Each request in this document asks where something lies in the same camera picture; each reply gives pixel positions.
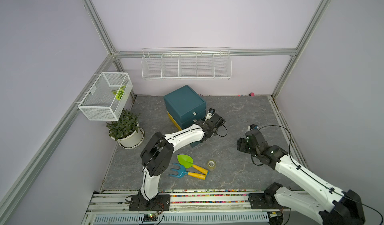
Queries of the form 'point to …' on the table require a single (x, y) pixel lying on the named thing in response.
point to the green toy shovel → (187, 162)
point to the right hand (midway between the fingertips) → (240, 141)
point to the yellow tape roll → (211, 164)
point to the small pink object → (252, 94)
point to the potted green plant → (126, 130)
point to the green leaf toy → (119, 92)
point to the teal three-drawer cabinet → (185, 107)
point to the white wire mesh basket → (107, 98)
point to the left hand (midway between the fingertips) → (208, 126)
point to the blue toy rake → (181, 172)
